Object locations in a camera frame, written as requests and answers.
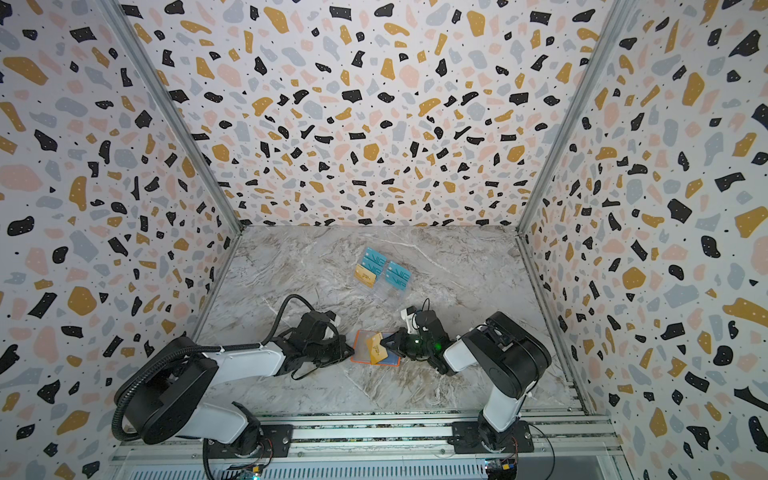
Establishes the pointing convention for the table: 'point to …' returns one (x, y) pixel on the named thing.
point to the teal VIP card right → (398, 276)
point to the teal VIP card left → (374, 261)
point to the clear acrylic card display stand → (383, 288)
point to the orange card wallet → (362, 350)
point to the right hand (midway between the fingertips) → (380, 339)
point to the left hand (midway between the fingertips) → (361, 348)
